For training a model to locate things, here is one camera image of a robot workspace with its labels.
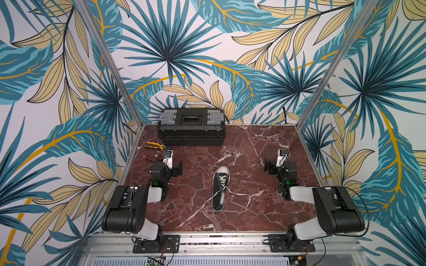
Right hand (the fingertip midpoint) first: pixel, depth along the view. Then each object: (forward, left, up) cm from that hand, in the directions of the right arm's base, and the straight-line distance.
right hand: (275, 158), depth 93 cm
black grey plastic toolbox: (+16, +47, +10) cm, 51 cm away
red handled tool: (+7, +69, -5) cm, 69 cm away
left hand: (+1, +58, -1) cm, 58 cm away
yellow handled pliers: (+16, +68, -7) cm, 70 cm away
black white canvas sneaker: (-10, +31, -5) cm, 33 cm away
